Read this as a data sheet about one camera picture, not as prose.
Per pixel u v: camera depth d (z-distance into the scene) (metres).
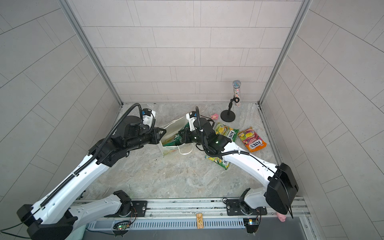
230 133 0.98
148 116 0.58
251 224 0.68
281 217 0.68
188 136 0.64
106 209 0.55
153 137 0.57
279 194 0.39
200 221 0.67
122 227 0.64
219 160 0.84
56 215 0.37
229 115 1.08
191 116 0.65
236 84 0.85
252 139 0.93
